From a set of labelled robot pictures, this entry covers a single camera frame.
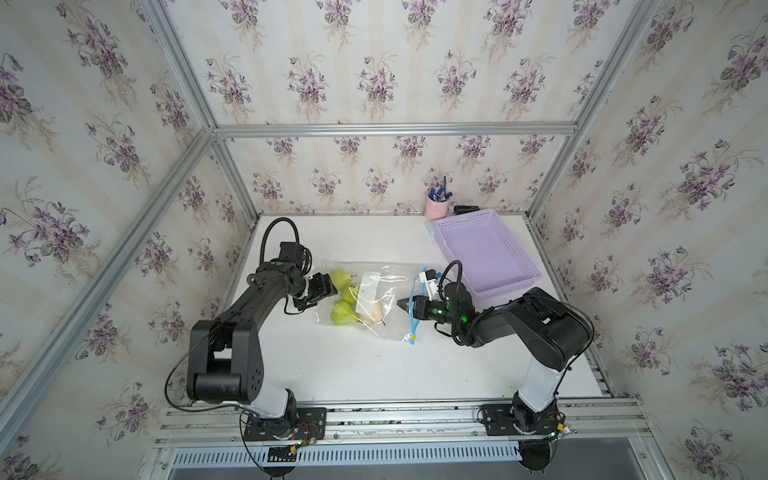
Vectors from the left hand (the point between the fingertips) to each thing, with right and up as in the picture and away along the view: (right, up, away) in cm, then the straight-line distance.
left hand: (329, 296), depth 88 cm
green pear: (+4, -5, -1) cm, 7 cm away
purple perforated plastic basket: (+58, +9, +23) cm, 63 cm away
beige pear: (+14, -5, -1) cm, 15 cm away
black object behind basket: (+49, +30, +34) cm, 67 cm away
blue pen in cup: (+39, +37, +27) cm, 61 cm away
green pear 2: (+2, +5, +6) cm, 8 cm away
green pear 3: (+6, 0, +3) cm, 6 cm away
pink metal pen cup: (+36, +29, +26) cm, 52 cm away
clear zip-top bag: (+10, -1, -1) cm, 10 cm away
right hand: (+23, -3, 0) cm, 23 cm away
